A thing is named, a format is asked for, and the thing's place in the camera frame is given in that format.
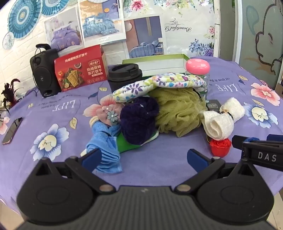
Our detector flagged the red fabric rose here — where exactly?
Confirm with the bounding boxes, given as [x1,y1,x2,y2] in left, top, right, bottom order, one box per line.
[210,139,232,158]

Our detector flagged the white towel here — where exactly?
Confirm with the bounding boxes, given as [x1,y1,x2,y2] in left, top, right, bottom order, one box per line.
[201,97,245,141]

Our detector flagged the blue towel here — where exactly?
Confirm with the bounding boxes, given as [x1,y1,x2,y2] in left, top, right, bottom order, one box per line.
[86,121,122,173]

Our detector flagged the pink lace drawstring pouch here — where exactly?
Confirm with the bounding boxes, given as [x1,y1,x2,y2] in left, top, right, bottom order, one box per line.
[89,104,124,127]

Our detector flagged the olive green bath pouf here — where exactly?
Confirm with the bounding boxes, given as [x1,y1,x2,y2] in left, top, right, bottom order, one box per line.
[149,88,207,137]

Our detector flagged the dark purple knitted item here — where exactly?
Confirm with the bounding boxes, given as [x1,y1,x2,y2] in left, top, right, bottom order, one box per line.
[120,96,159,145]

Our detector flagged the floral oven mitt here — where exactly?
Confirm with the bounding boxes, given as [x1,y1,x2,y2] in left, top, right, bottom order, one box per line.
[112,73,206,103]

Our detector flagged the small black packet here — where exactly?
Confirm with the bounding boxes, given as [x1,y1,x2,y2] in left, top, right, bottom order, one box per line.
[206,100,221,113]

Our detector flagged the clear jar pink lid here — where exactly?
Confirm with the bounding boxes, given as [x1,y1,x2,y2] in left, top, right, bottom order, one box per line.
[185,58,210,102]

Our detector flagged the black smartphone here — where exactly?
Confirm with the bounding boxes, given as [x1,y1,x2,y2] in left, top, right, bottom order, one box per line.
[2,117,23,145]

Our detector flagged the black lidded coffee cup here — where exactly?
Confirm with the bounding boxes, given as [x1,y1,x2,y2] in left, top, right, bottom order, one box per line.
[107,63,142,92]

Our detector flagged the red cracker box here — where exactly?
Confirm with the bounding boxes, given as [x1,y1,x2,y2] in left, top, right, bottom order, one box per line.
[54,45,108,91]

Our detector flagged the green white cardboard tray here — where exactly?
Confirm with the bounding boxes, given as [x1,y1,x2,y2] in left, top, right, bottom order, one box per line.
[122,54,189,77]

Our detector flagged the dark red feather decoration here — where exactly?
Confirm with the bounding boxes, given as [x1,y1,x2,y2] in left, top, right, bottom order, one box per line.
[1,79,21,114]

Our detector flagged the black speaker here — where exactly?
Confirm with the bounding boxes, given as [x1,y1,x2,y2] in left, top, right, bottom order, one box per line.
[30,44,61,98]

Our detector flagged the purple bedding poster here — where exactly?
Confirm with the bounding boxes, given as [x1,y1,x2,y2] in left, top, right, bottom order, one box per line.
[44,7,83,52]

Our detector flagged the blue bedding poster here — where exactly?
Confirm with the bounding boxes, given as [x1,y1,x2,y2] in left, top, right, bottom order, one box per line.
[78,0,126,47]

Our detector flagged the white floral fabric package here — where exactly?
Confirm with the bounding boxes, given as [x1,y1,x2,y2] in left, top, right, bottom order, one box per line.
[123,1,215,58]

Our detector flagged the blue paper fan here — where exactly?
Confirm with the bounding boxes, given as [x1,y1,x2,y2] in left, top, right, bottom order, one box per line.
[8,0,42,39]

